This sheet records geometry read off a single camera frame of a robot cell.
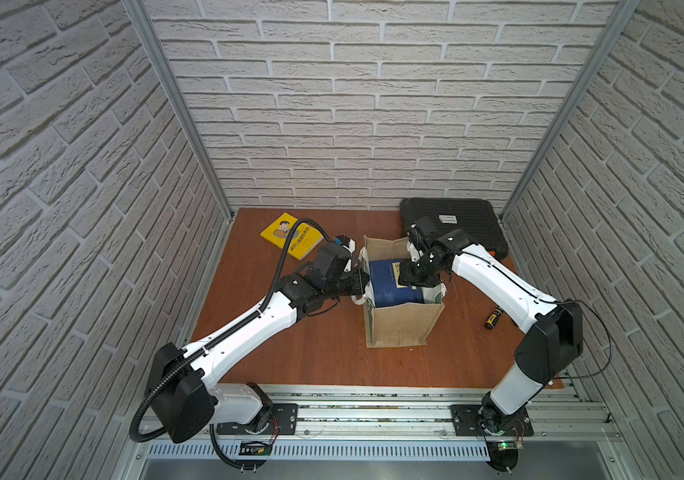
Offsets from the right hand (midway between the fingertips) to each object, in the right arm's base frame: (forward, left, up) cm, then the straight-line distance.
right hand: (410, 280), depth 83 cm
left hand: (-2, +11, +8) cm, 14 cm away
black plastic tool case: (+32, -34, -9) cm, 47 cm away
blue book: (-2, +7, -2) cm, 7 cm away
